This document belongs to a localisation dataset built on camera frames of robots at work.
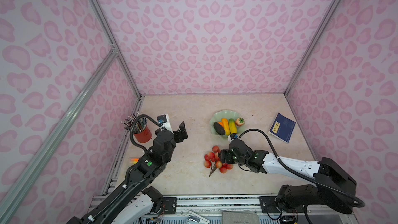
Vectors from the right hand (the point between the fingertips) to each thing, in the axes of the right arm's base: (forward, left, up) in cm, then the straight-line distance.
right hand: (223, 154), depth 83 cm
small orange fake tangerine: (+21, 0, -2) cm, 21 cm away
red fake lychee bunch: (-2, +6, -4) cm, 7 cm away
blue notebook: (+22, -40, -6) cm, 46 cm away
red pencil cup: (+9, +44, +3) cm, 45 cm away
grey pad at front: (-27, -2, -2) cm, 28 cm away
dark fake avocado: (+16, +2, +1) cm, 16 cm away
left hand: (+7, +23, +20) cm, 32 cm away
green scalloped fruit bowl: (+28, +2, -3) cm, 28 cm away
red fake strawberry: (+21, -11, +2) cm, 23 cm away
